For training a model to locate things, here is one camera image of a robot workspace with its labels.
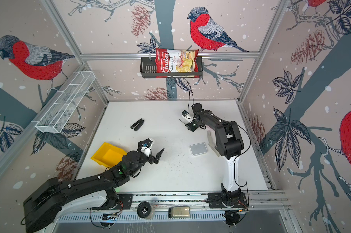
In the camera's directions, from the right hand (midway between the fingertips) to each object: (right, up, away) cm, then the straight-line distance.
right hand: (189, 128), depth 101 cm
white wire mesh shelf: (-69, +9, -30) cm, 75 cm away
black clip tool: (-36, +4, +4) cm, 37 cm away
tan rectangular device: (-7, -36, -34) cm, 50 cm away
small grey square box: (+6, -12, -10) cm, 17 cm away
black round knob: (-23, -31, -39) cm, 55 cm away
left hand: (-20, -6, -23) cm, 31 cm away
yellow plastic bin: (-53, -16, -11) cm, 57 cm away
